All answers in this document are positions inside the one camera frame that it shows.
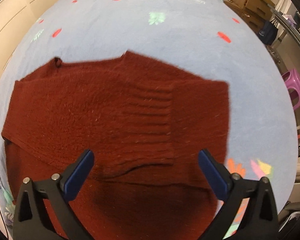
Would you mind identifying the dark red knitted sweater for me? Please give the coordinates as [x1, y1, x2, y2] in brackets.
[2, 51, 229, 239]

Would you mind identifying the pink plastic stool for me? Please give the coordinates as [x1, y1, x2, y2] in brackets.
[282, 68, 300, 110]

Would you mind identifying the dark navy bag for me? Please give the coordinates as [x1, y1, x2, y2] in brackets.
[257, 19, 278, 46]

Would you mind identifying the light blue patterned bedsheet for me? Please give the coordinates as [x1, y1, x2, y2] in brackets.
[0, 0, 298, 236]

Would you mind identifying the wooden drawer cabinet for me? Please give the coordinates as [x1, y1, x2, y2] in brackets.
[224, 0, 275, 33]

